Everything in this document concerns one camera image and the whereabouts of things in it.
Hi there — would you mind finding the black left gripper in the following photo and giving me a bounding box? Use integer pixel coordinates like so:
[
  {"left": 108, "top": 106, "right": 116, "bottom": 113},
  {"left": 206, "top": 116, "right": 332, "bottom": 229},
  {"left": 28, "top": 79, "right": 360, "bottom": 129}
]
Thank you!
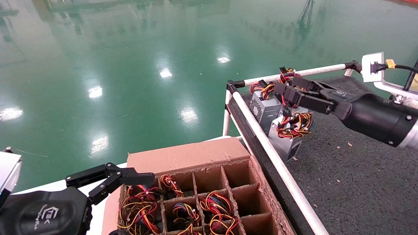
[{"left": 0, "top": 163, "right": 113, "bottom": 235}]

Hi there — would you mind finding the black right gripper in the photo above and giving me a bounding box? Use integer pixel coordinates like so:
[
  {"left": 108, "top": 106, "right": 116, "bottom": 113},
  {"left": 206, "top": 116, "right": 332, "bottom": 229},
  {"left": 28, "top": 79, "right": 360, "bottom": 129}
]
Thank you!
[{"left": 274, "top": 76, "right": 418, "bottom": 147}]

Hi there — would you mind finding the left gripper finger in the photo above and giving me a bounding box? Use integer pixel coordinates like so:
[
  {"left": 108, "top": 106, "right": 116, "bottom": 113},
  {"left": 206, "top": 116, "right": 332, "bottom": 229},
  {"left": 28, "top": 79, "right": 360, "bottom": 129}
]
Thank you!
[{"left": 88, "top": 167, "right": 155, "bottom": 205}]

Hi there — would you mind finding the power supply with coloured wires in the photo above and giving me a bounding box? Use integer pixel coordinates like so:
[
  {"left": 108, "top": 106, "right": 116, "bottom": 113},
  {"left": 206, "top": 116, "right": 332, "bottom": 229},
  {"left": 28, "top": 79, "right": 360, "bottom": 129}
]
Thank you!
[
  {"left": 200, "top": 191, "right": 233, "bottom": 216},
  {"left": 269, "top": 110, "right": 314, "bottom": 163},
  {"left": 177, "top": 225, "right": 202, "bottom": 235},
  {"left": 159, "top": 174, "right": 185, "bottom": 198},
  {"left": 172, "top": 202, "right": 201, "bottom": 226},
  {"left": 117, "top": 184, "right": 162, "bottom": 235},
  {"left": 209, "top": 214, "right": 239, "bottom": 235}
]

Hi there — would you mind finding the brown divided cardboard box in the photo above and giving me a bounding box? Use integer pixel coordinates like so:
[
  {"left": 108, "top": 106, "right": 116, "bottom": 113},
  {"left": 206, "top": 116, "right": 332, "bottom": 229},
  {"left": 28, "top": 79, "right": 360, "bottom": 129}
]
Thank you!
[{"left": 101, "top": 137, "right": 296, "bottom": 235}]

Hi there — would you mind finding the plain grey power supply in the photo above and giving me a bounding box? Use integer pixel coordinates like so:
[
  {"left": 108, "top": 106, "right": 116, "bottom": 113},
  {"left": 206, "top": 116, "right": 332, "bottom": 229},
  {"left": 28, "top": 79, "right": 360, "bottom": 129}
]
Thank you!
[{"left": 278, "top": 66, "right": 315, "bottom": 118}]

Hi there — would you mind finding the black pipe corner joint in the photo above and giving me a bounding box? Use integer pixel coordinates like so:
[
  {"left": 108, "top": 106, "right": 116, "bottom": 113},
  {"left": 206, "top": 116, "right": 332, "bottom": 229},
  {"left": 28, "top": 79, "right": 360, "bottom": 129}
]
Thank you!
[
  {"left": 227, "top": 80, "right": 245, "bottom": 94},
  {"left": 345, "top": 60, "right": 363, "bottom": 74}
]

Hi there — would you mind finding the yellow garment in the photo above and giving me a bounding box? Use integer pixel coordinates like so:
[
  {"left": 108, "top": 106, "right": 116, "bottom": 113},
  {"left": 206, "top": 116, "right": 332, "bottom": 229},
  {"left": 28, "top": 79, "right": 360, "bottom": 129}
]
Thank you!
[{"left": 408, "top": 69, "right": 418, "bottom": 92}]

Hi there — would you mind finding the long white rail pipe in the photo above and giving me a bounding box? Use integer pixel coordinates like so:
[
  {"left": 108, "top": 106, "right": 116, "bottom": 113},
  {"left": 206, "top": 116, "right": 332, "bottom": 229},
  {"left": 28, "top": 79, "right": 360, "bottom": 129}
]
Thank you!
[{"left": 230, "top": 91, "right": 330, "bottom": 235}]

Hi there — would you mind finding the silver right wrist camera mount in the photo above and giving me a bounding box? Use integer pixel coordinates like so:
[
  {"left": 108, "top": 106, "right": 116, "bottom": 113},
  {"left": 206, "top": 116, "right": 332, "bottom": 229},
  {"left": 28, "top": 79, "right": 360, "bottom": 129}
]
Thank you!
[{"left": 361, "top": 52, "right": 418, "bottom": 100}]

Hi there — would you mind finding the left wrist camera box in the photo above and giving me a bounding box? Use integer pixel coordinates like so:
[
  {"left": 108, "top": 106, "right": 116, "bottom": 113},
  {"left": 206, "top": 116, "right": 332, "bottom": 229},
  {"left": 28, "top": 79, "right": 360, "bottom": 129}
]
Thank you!
[{"left": 0, "top": 149, "right": 22, "bottom": 204}]

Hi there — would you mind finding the black camera cable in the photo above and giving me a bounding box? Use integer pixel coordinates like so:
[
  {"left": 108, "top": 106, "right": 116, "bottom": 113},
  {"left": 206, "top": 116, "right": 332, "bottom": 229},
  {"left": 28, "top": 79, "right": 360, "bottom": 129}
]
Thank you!
[{"left": 404, "top": 59, "right": 418, "bottom": 91}]

